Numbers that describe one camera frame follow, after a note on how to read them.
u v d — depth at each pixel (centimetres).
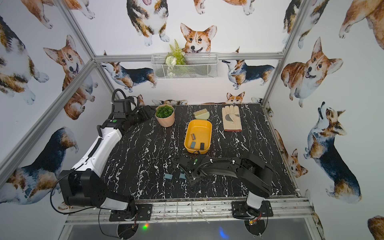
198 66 93
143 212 73
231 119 112
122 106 62
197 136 101
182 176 86
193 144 99
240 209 73
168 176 86
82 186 41
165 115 101
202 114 116
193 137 101
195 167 59
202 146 98
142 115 73
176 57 82
